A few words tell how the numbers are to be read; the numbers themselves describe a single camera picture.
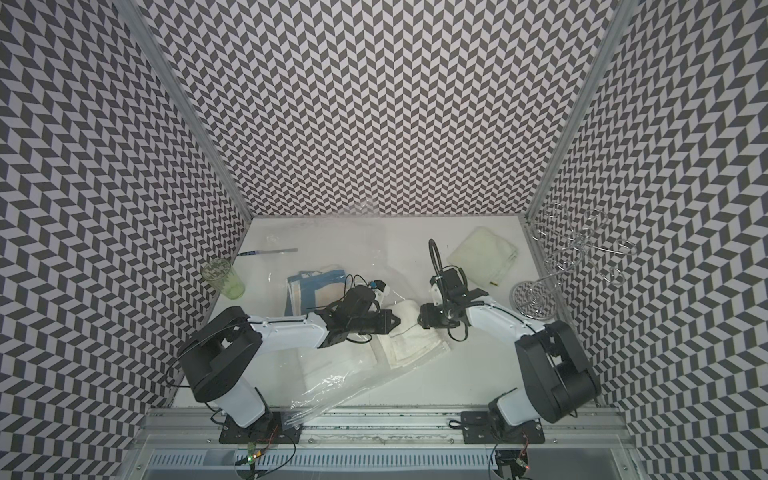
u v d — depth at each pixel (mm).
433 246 796
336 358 805
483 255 1077
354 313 686
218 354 462
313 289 922
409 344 838
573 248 699
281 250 1061
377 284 814
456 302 644
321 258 1047
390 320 793
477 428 744
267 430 664
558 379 456
